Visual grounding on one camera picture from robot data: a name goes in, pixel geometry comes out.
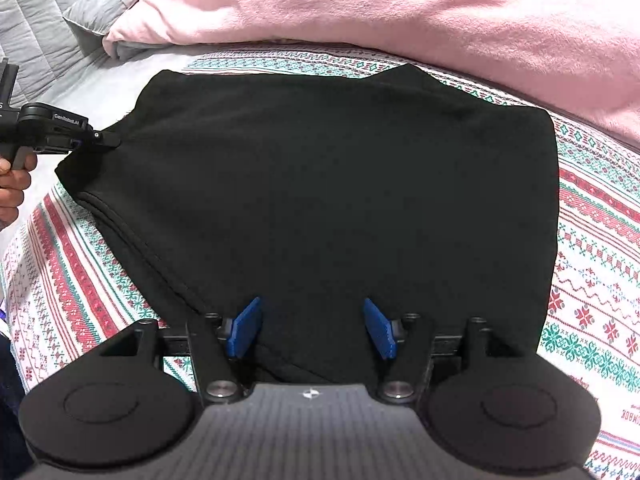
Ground grey quilt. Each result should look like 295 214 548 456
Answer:
0 0 173 108

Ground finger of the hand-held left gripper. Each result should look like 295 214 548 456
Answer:
70 130 122 151

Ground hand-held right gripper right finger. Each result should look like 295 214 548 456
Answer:
362 297 502 405

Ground patterned knit-print blanket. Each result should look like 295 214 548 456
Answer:
0 46 640 480

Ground person's left hand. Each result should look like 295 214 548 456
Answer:
0 151 39 227

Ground pink fleece blanket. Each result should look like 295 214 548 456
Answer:
102 0 640 148

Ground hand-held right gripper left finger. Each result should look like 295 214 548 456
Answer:
99 296 264 406

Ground grey bed sheet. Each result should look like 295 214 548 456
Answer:
10 52 206 126

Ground person's dark blue clothing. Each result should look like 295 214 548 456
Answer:
0 332 36 480

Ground black pants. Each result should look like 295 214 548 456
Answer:
54 63 560 386

